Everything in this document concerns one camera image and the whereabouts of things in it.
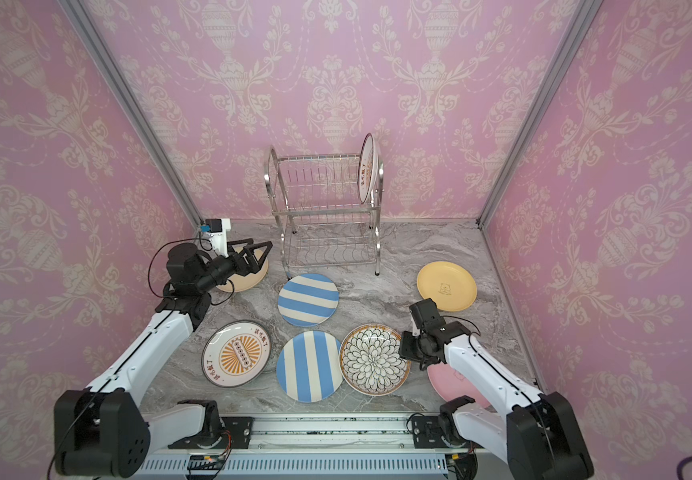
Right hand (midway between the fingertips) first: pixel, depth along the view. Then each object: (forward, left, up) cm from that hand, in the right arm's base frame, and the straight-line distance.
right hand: (405, 349), depth 85 cm
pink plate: (-9, -11, -3) cm, 14 cm away
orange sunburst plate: (+45, +8, +30) cm, 55 cm away
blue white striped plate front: (-3, +28, -3) cm, 28 cm away
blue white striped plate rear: (+18, +29, -1) cm, 34 cm away
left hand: (+19, +37, +27) cm, 49 cm away
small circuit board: (-24, +52, -5) cm, 58 cm away
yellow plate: (+23, -19, -3) cm, 30 cm away
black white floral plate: (-2, +10, -2) cm, 11 cm away
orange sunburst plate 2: (+2, +50, -2) cm, 50 cm away
